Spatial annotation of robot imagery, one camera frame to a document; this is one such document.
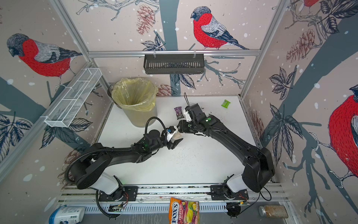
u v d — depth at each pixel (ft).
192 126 2.18
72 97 2.54
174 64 3.48
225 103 3.74
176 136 2.47
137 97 3.40
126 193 2.39
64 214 2.07
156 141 2.20
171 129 2.30
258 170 1.35
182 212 2.16
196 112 1.98
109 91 3.33
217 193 2.39
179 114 3.50
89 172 1.43
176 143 2.49
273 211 2.12
